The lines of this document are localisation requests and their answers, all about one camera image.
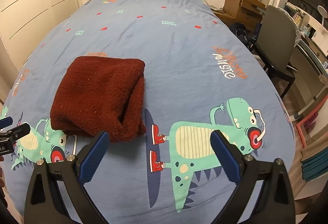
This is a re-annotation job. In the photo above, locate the dark red knit sweater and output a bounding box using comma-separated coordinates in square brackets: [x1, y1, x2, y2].
[50, 56, 146, 143]

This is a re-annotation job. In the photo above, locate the folded teal cloth stack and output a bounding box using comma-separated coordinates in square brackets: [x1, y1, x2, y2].
[301, 153, 327, 182]

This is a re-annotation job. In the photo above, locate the white wardrobe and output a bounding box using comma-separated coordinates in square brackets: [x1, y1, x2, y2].
[0, 0, 89, 102]

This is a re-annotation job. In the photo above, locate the white desk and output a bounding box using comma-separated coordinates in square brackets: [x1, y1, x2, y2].
[284, 1, 328, 117]

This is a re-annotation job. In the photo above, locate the grey office chair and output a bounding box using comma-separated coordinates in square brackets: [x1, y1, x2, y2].
[251, 6, 298, 98]

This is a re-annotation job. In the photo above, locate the dark bag on floor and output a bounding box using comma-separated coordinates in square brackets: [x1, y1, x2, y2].
[230, 22, 254, 49]

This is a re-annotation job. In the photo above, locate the wooden bedside cabinet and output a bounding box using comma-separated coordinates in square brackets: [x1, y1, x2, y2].
[213, 0, 266, 33]

